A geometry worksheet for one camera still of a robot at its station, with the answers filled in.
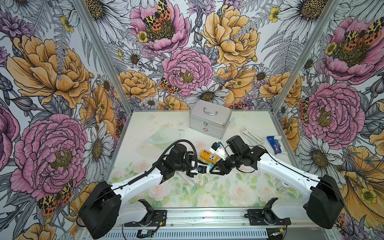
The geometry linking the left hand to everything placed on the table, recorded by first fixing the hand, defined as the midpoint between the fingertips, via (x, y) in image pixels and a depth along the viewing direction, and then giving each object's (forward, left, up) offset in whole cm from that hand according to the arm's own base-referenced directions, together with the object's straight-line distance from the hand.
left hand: (204, 166), depth 78 cm
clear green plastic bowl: (+28, +26, -13) cm, 40 cm away
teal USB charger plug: (-2, -3, +4) cm, 5 cm away
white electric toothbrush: (-3, +8, -12) cm, 14 cm away
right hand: (-4, -5, +1) cm, 6 cm away
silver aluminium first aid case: (+31, -6, +2) cm, 32 cm away
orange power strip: (+11, -4, -10) cm, 15 cm away
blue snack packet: (+19, -47, -10) cm, 52 cm away
